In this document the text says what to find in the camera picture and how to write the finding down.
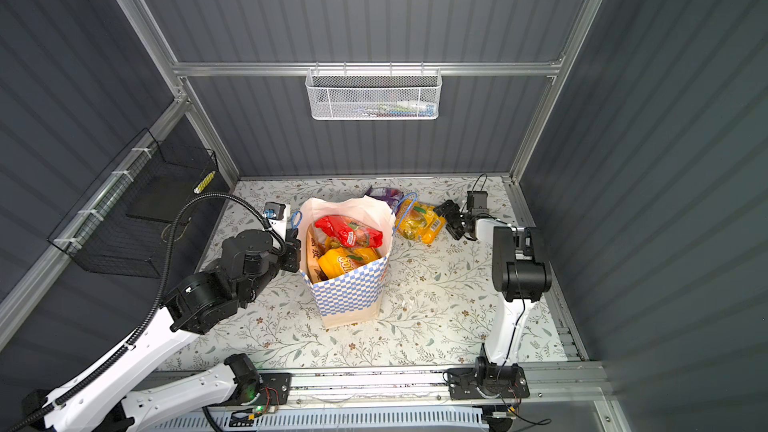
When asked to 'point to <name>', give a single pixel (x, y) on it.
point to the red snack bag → (350, 233)
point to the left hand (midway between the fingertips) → (296, 232)
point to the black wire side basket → (123, 226)
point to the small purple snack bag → (387, 195)
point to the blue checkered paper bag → (356, 295)
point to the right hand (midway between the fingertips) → (443, 216)
